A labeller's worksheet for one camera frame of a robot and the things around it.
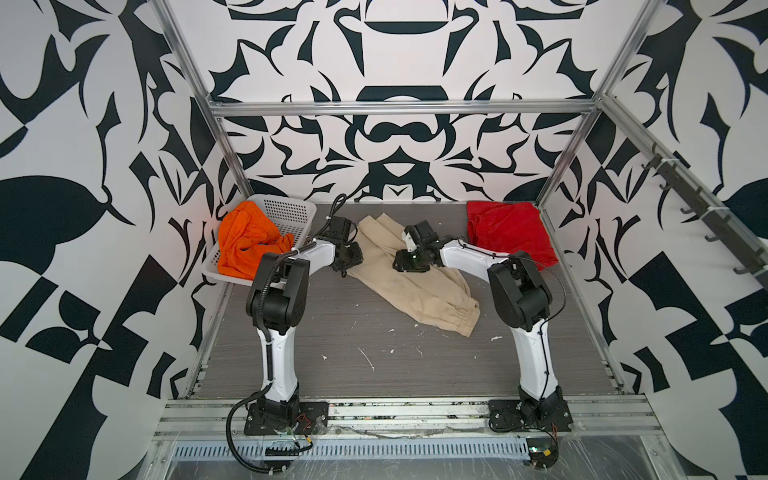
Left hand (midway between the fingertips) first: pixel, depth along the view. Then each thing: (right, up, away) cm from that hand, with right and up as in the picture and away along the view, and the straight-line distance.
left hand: (359, 253), depth 102 cm
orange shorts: (-36, +7, -4) cm, 37 cm away
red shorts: (+54, +9, +7) cm, 55 cm away
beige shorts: (+25, -12, -13) cm, 30 cm away
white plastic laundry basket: (-26, +13, +9) cm, 31 cm away
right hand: (+14, -2, -2) cm, 14 cm away
